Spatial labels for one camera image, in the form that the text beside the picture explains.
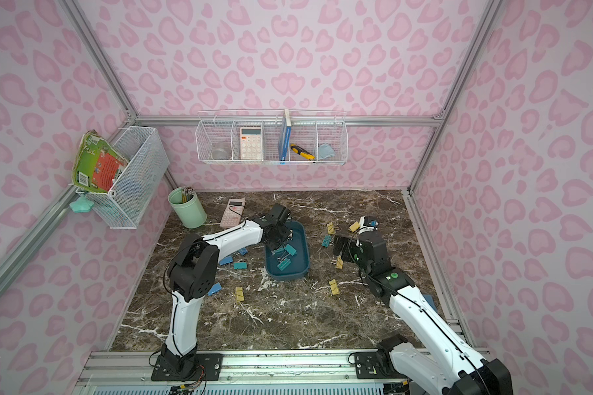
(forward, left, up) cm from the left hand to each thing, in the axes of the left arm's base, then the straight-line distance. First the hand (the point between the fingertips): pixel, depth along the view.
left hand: (287, 231), depth 100 cm
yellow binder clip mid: (-13, -21, -4) cm, 25 cm away
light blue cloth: (+25, -16, +20) cm, 36 cm away
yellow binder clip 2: (+5, -29, -4) cm, 29 cm away
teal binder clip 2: (-7, -1, -3) cm, 8 cm away
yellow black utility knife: (+22, -7, +22) cm, 32 cm away
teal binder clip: (-13, +17, -4) cm, 22 cm away
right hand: (-13, -21, +15) cm, 29 cm away
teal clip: (-12, +1, -3) cm, 13 cm away
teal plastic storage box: (-12, -2, -3) cm, 12 cm away
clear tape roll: (+21, +26, +23) cm, 40 cm away
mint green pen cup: (+6, +39, +8) cm, 40 cm away
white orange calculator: (+23, +13, +26) cm, 37 cm away
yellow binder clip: (+3, -18, -3) cm, 19 cm away
